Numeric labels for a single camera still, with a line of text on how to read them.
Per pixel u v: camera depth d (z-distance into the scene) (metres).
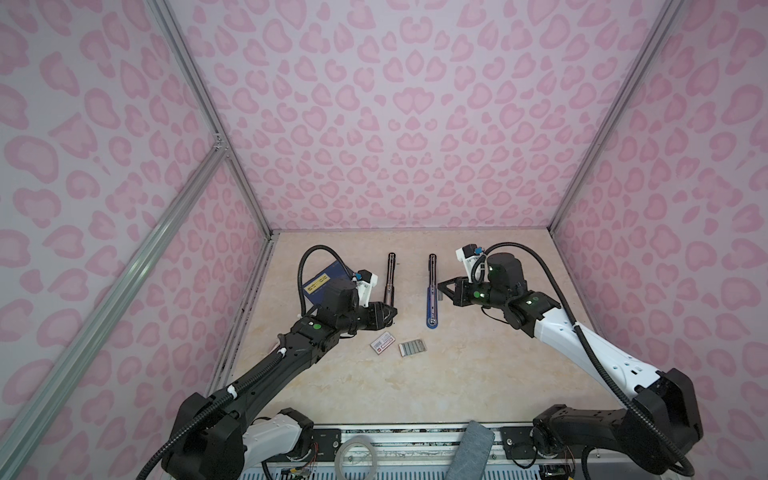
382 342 0.90
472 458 0.69
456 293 0.72
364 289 0.73
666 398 0.44
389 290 1.01
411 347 0.90
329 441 0.73
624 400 0.40
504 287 0.61
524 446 0.72
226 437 0.38
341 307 0.60
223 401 0.42
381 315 0.72
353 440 0.76
